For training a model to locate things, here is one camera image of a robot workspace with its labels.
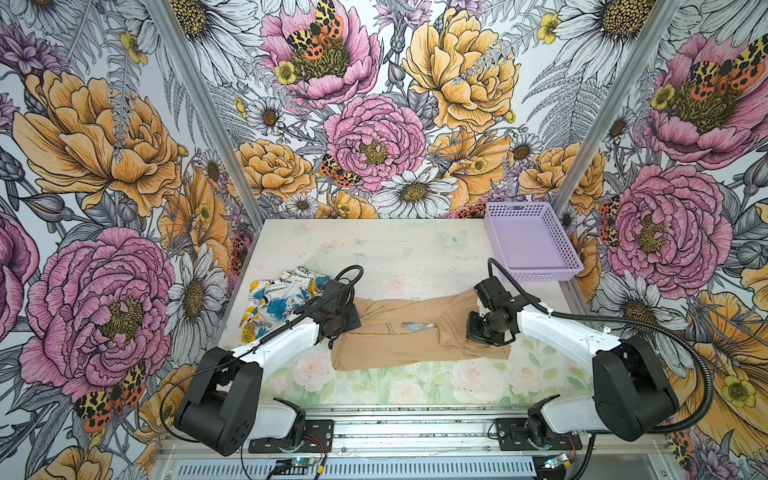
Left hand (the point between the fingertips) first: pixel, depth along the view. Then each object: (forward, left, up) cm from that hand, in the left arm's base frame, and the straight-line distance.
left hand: (352, 327), depth 89 cm
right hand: (-7, -34, 0) cm, 35 cm away
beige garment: (+1, -18, -3) cm, 18 cm away
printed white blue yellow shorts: (+9, +26, -2) cm, 28 cm away
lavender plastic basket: (+35, -64, -2) cm, 73 cm away
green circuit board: (-33, +12, -6) cm, 35 cm away
